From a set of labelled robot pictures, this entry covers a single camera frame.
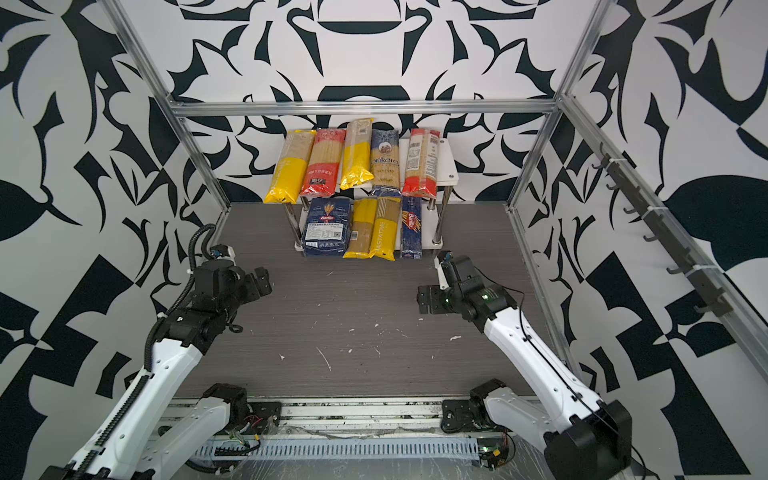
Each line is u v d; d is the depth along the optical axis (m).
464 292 0.58
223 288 0.58
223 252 0.67
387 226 1.02
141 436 0.42
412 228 1.01
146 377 0.45
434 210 1.11
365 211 1.05
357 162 0.77
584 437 0.38
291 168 0.78
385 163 0.79
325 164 0.79
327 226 0.96
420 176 0.75
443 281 0.65
